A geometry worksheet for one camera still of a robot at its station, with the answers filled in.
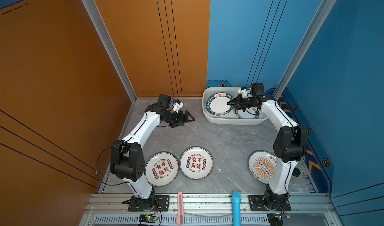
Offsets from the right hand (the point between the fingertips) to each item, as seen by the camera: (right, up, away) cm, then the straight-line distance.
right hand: (227, 103), depth 89 cm
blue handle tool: (+1, -49, -18) cm, 52 cm away
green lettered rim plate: (+10, -6, -10) cm, 16 cm away
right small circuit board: (+21, -55, -20) cm, 62 cm away
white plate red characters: (-39, -38, -5) cm, 55 cm away
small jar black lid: (+31, -35, -15) cm, 50 cm away
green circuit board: (-42, -56, -19) cm, 72 cm away
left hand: (-23, -10, -5) cm, 26 cm away
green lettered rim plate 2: (-6, -1, +3) cm, 6 cm away
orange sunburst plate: (+19, -36, -4) cm, 41 cm away
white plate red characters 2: (-19, -35, -3) cm, 40 cm away
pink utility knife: (-26, -53, -20) cm, 62 cm away
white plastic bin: (+5, -10, +13) cm, 17 cm away
